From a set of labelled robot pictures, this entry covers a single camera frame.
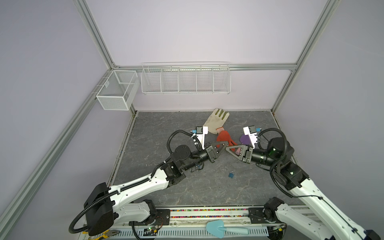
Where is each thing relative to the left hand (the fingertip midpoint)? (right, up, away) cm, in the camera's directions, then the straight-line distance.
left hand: (229, 147), depth 59 cm
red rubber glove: (+6, +1, +46) cm, 46 cm away
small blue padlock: (+7, -21, +30) cm, 37 cm away
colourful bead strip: (-7, -38, +17) cm, 42 cm away
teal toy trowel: (-4, -40, +12) cm, 42 cm away
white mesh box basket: (-67, +33, +43) cm, 86 cm away
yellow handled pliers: (-55, -42, +11) cm, 70 cm away
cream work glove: (+2, +12, +57) cm, 58 cm away
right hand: (-1, -1, +1) cm, 2 cm away
